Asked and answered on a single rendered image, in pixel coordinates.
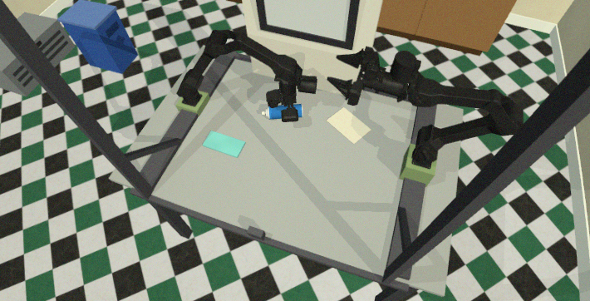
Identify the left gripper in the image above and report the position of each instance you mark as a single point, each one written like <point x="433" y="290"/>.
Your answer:
<point x="290" y="114"/>

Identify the cream wall panel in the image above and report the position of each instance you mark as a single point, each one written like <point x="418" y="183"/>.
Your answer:
<point x="315" y="59"/>

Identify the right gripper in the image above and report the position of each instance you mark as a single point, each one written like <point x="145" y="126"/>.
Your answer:
<point x="352" y="91"/>

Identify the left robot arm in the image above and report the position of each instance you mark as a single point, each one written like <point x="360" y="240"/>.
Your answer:
<point x="280" y="64"/>

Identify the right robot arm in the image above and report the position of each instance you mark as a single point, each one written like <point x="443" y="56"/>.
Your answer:
<point x="505" y="119"/>

